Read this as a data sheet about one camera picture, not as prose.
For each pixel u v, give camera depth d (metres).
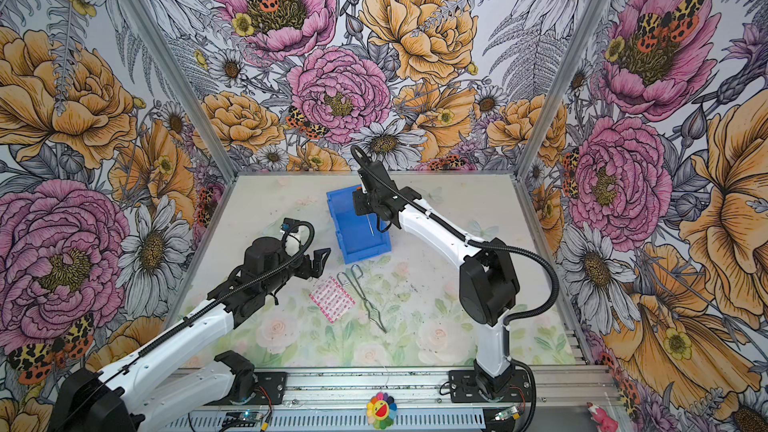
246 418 0.70
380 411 0.70
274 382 0.75
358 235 1.01
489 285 0.49
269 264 0.63
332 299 0.89
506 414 0.72
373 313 0.87
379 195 0.66
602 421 0.68
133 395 0.41
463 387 0.74
